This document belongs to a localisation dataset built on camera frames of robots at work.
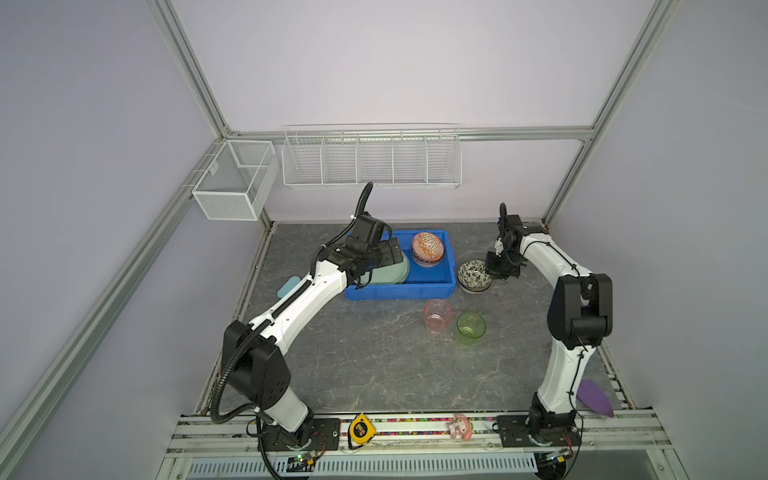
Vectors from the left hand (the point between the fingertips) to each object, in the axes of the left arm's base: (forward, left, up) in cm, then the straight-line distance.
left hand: (388, 255), depth 82 cm
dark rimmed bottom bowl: (-2, -28, -19) cm, 34 cm away
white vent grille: (-46, +6, -23) cm, 51 cm away
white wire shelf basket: (+37, -3, +7) cm, 37 cm away
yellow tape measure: (-39, +9, -20) cm, 45 cm away
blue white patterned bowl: (+5, -29, -20) cm, 35 cm away
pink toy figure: (-40, -15, -19) cm, 47 cm away
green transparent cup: (-14, -24, -20) cm, 34 cm away
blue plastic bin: (+6, -12, -24) cm, 28 cm away
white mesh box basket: (+35, +50, +1) cm, 61 cm away
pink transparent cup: (-9, -15, -21) cm, 27 cm away
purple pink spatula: (-35, -55, -25) cm, 69 cm away
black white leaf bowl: (+9, -14, -17) cm, 24 cm away
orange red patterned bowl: (+15, -14, -17) cm, 27 cm away
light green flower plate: (+5, -1, -18) cm, 19 cm away
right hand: (+1, -34, -15) cm, 37 cm away
